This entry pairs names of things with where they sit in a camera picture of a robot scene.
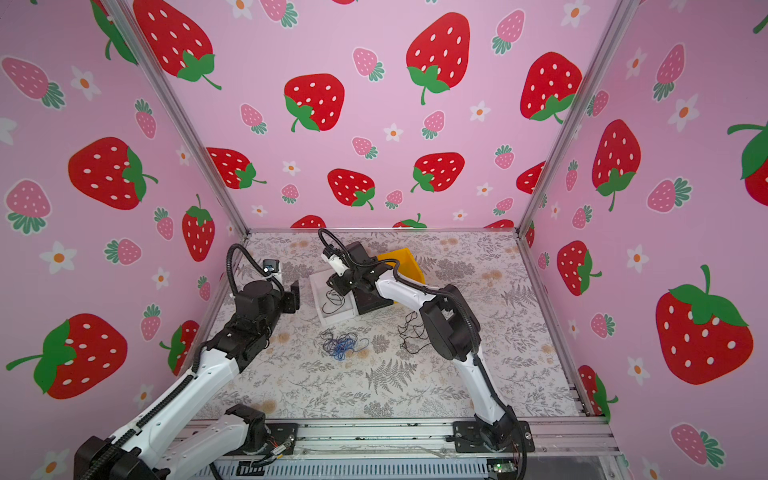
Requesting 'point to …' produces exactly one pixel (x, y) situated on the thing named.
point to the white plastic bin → (331, 306)
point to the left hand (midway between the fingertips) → (284, 280)
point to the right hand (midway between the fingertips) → (330, 278)
